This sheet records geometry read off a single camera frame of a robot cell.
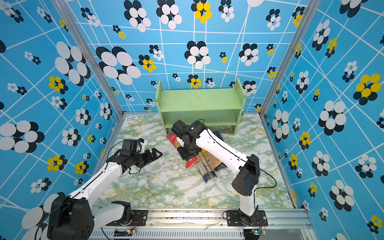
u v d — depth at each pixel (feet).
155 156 2.47
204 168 2.89
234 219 2.38
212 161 2.89
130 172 2.22
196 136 1.68
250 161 1.49
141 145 2.33
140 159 2.35
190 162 2.25
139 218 2.39
